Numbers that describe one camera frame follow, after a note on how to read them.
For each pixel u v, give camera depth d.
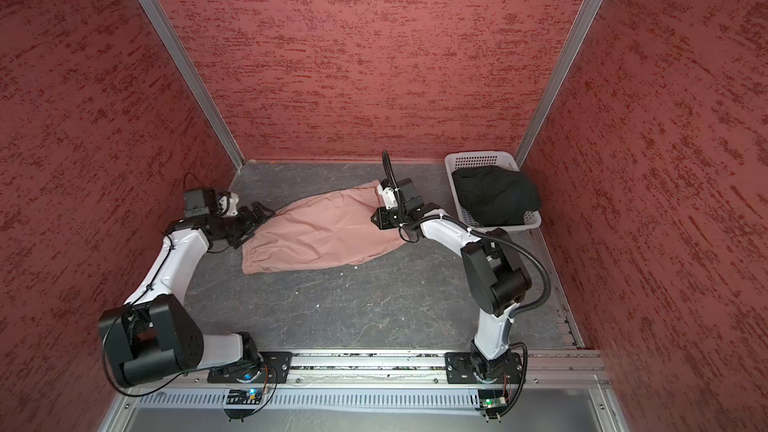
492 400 0.71
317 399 0.77
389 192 0.85
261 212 0.77
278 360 0.76
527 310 0.50
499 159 1.12
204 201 0.66
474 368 0.68
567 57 0.88
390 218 0.81
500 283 0.49
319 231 0.97
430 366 0.76
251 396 0.70
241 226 0.75
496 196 0.95
